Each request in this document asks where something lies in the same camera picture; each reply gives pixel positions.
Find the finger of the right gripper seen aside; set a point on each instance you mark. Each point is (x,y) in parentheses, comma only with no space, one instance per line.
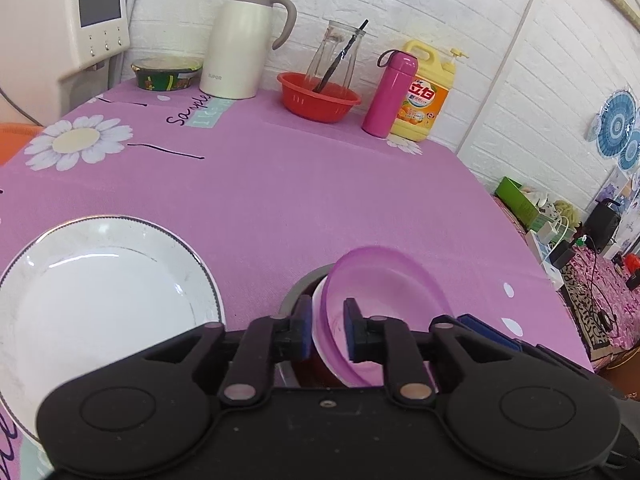
(487,331)

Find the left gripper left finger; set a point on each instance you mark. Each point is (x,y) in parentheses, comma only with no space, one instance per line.
(155,412)

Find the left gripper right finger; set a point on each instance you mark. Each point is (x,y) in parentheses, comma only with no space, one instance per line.
(508,411)

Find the purple plastic bowl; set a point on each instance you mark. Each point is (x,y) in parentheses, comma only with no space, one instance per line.
(384,282)

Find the white floral plate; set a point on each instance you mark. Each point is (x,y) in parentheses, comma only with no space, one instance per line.
(88,293)

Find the red white-lined bowl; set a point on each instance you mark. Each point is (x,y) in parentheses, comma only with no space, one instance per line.
(324,342)

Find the green box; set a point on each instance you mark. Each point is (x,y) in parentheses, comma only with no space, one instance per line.
(528,214)

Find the black speaker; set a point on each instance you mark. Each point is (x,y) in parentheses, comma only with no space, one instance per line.
(601,224)

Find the yellow dish soap bottle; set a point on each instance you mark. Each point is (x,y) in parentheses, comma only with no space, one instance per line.
(428,91)

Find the pink floral tablecloth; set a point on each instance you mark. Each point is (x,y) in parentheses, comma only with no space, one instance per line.
(264,197)

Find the pink thermos bottle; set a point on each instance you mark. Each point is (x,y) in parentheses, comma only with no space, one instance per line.
(399,70)

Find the red plastic basket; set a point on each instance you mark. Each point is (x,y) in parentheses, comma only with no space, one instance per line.
(329,106)

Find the orange plastic basin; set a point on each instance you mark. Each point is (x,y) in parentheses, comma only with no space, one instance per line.
(13,137)

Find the glass carafe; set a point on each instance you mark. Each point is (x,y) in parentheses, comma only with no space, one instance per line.
(337,55)

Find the green instant noodle bowl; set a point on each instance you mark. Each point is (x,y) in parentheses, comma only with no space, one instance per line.
(166,73)

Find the cream thermos jug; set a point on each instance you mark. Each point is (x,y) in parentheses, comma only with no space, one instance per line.
(244,33)

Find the white water dispenser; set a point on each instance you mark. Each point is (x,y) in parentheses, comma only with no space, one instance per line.
(56,55)

